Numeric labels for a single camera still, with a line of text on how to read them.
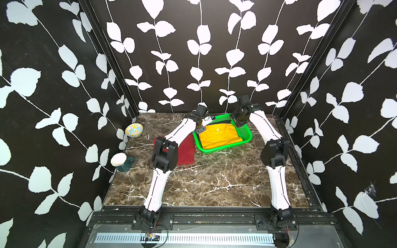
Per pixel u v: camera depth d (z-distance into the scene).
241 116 0.77
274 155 0.61
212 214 0.77
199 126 0.75
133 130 1.10
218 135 1.06
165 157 0.59
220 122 1.10
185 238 0.70
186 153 0.95
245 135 0.98
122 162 0.82
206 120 0.90
